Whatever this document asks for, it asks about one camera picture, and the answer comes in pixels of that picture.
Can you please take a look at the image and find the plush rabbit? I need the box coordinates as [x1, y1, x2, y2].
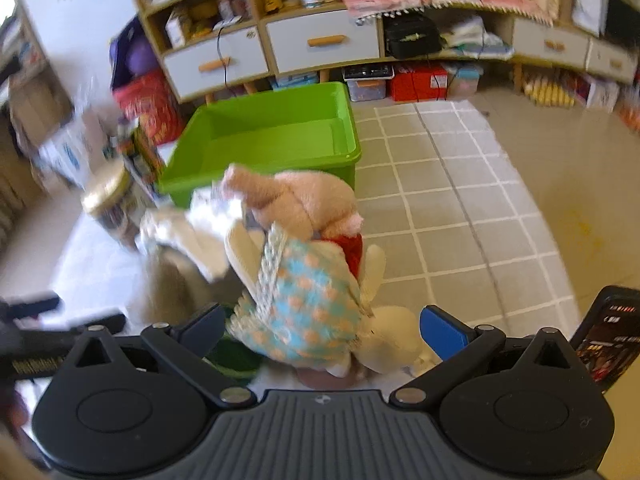
[220, 164, 424, 389]

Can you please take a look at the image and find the green plastic bin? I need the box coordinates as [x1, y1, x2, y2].
[158, 82, 361, 208]

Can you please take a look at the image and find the white cloth towel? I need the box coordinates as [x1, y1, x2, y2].
[136, 186, 245, 283]

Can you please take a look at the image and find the dark phone on table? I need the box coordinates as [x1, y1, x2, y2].
[570, 285, 640, 392]

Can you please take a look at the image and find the gold lid cookie jar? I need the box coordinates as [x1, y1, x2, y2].
[81, 159, 148, 252]

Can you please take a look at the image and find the tall chip canister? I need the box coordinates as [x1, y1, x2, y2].
[115, 117, 165, 202]

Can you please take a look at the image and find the cardboard box on floor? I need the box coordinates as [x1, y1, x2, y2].
[38, 107, 107, 188]

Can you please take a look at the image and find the red shoe box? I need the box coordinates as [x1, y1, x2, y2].
[390, 62, 448, 103]

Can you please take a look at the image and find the yellow egg tray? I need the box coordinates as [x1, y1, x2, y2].
[523, 70, 576, 108]

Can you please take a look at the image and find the black bag on shelf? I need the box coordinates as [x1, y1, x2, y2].
[383, 12, 442, 60]

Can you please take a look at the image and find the wooden cabinet with drawers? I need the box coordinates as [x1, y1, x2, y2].
[134, 0, 638, 102]

